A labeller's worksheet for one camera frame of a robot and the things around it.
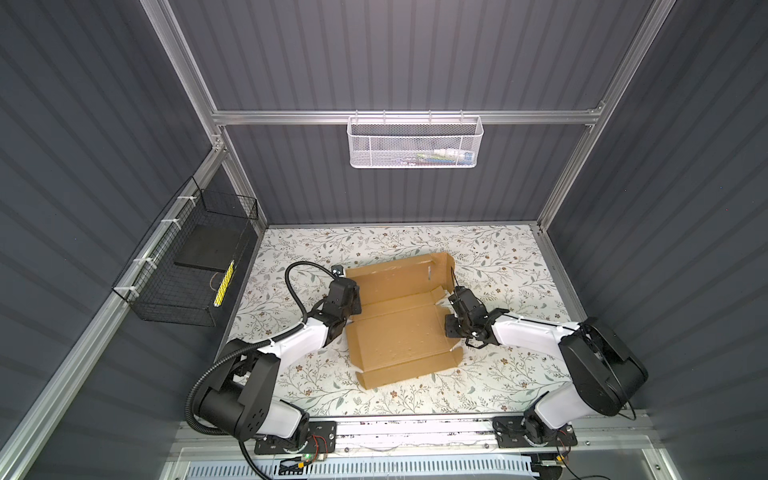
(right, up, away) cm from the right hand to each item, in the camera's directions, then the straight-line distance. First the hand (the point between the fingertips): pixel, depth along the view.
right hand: (452, 326), depth 93 cm
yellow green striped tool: (-59, +15, -22) cm, 65 cm away
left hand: (-32, +10, -1) cm, 34 cm away
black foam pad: (-66, +25, -17) cm, 72 cm away
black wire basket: (-71, +19, -19) cm, 76 cm away
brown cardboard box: (-15, 0, -2) cm, 16 cm away
